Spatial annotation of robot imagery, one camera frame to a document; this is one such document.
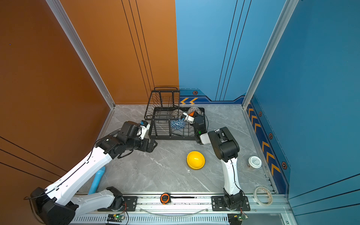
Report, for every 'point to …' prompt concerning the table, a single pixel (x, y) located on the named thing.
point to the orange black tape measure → (165, 198)
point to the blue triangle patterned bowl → (178, 124)
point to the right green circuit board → (236, 219)
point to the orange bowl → (191, 114)
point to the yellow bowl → (195, 160)
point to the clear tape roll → (258, 199)
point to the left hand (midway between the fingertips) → (151, 140)
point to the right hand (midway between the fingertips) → (198, 110)
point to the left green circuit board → (113, 217)
